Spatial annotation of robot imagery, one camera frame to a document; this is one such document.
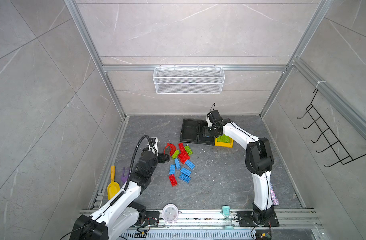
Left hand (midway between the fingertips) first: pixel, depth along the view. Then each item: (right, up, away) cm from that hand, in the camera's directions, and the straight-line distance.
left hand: (160, 143), depth 82 cm
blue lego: (+6, -17, +7) cm, 19 cm away
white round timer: (+6, -34, -9) cm, 36 cm away
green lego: (+16, -6, +16) cm, 24 cm away
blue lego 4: (+13, -21, +5) cm, 25 cm away
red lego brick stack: (+13, -9, +13) cm, 21 cm away
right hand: (+28, +6, +18) cm, 34 cm away
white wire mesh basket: (+16, +42, +19) cm, 48 cm away
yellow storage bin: (+44, -3, +16) cm, 47 cm away
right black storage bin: (+25, +4, +9) cm, 27 cm away
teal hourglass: (+34, -33, -9) cm, 49 cm away
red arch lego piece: (+5, -6, +16) cm, 18 cm away
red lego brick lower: (+7, -22, +4) cm, 23 cm away
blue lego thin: (+9, -13, +9) cm, 18 cm away
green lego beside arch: (+7, -9, +13) cm, 18 cm away
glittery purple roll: (+62, -29, -4) cm, 68 cm away
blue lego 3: (+14, -17, +7) cm, 23 cm away
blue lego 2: (+17, -14, +10) cm, 24 cm away
